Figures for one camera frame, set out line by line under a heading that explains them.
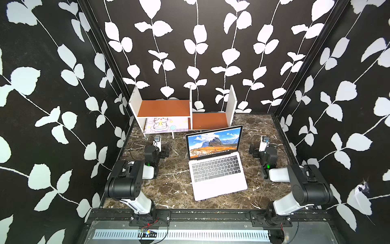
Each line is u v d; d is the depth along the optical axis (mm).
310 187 457
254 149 854
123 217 749
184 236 701
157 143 816
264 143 800
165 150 864
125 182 457
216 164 852
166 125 973
